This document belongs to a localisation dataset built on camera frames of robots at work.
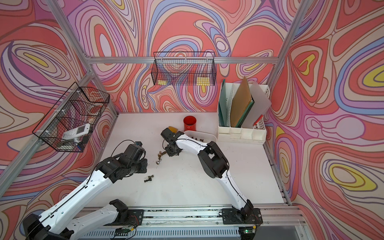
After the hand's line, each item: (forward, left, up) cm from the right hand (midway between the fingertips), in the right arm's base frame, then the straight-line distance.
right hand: (174, 155), depth 97 cm
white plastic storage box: (+13, -20, +2) cm, 24 cm away
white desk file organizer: (+12, -37, +5) cm, 39 cm away
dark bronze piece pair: (-16, +13, +2) cm, 21 cm away
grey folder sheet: (+15, -53, +29) cm, 62 cm away
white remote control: (-5, +40, +34) cm, 53 cm away
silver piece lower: (-6, +10, +3) cm, 12 cm away
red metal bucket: (+18, -11, +11) cm, 24 cm away
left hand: (-13, +12, +15) cm, 24 cm away
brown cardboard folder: (+30, -47, +16) cm, 58 cm away
